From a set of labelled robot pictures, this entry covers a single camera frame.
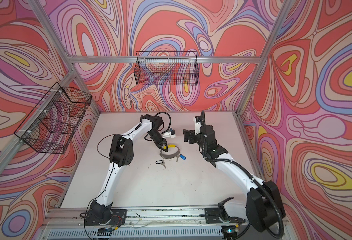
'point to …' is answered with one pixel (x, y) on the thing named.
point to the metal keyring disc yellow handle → (170, 156)
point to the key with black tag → (160, 162)
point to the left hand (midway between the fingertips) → (168, 148)
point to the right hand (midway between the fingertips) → (192, 131)
